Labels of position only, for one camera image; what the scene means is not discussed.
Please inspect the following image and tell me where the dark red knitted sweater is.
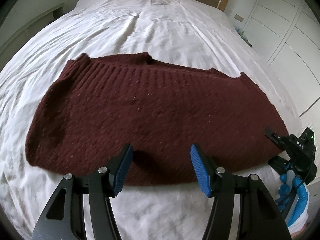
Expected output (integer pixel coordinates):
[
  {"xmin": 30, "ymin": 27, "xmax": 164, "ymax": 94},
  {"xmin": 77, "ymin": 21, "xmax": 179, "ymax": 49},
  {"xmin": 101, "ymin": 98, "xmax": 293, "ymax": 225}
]
[{"xmin": 25, "ymin": 53, "xmax": 288, "ymax": 186}]

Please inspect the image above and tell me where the blue gloved right hand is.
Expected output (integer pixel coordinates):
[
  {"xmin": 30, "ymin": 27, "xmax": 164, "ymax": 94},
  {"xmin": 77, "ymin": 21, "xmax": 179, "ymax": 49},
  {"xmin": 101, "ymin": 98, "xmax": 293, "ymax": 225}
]
[{"xmin": 276, "ymin": 170, "xmax": 310, "ymax": 233}]

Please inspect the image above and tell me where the bedside table with items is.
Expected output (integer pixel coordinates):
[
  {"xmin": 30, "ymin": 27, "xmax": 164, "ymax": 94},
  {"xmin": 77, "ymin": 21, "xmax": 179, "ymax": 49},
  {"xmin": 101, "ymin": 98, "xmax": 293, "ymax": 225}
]
[{"xmin": 236, "ymin": 28, "xmax": 253, "ymax": 48}]

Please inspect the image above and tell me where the white bed sheet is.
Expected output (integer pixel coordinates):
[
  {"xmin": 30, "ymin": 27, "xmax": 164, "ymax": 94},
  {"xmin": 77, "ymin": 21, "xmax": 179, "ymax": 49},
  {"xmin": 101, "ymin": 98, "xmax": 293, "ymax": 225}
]
[{"xmin": 1, "ymin": 0, "xmax": 303, "ymax": 239}]

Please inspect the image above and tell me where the low white cabinet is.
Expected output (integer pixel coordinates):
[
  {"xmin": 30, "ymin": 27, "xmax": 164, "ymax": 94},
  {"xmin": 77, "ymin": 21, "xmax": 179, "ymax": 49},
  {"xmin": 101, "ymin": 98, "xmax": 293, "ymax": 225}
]
[{"xmin": 1, "ymin": 3, "xmax": 65, "ymax": 70}]

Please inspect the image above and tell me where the beige wall socket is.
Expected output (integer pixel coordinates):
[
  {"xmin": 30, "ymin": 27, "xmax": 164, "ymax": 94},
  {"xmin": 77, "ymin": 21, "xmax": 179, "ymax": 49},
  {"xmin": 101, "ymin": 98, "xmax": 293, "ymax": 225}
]
[{"xmin": 234, "ymin": 14, "xmax": 244, "ymax": 22}]

